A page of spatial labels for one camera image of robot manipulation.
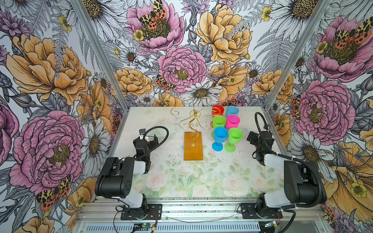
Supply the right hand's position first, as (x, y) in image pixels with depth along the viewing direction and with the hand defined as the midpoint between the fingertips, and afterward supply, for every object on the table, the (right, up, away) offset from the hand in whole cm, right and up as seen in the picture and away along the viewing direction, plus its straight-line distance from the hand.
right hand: (258, 137), depth 93 cm
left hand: (-70, -1, +1) cm, 70 cm away
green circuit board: (-65, -40, -22) cm, 80 cm away
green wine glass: (-24, +10, +4) cm, 27 cm away
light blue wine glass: (-14, +18, +8) cm, 24 cm away
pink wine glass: (-15, +10, +5) cm, 19 cm away
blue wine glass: (-24, +2, -1) cm, 24 cm away
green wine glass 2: (-16, +1, -3) cm, 16 cm away
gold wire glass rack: (-32, +9, +19) cm, 38 cm away
